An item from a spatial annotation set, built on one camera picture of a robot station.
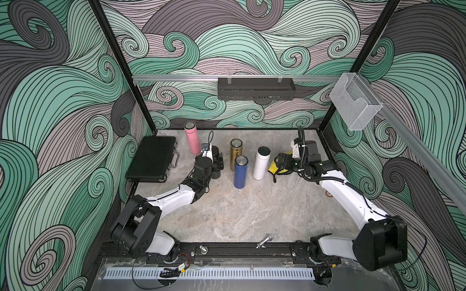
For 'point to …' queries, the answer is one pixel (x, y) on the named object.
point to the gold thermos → (236, 149)
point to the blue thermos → (240, 171)
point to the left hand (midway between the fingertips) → (213, 151)
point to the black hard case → (155, 157)
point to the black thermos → (218, 162)
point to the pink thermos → (191, 130)
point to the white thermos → (261, 162)
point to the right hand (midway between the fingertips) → (281, 161)
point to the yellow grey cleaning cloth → (273, 170)
